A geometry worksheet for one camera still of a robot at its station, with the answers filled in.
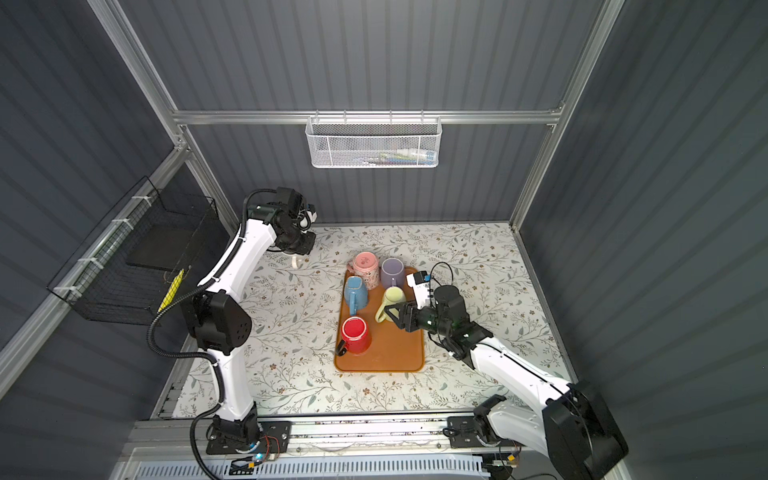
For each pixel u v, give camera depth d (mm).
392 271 963
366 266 937
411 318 696
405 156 913
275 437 724
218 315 516
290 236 744
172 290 694
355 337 824
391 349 899
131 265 724
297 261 855
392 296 892
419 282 716
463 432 724
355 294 911
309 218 803
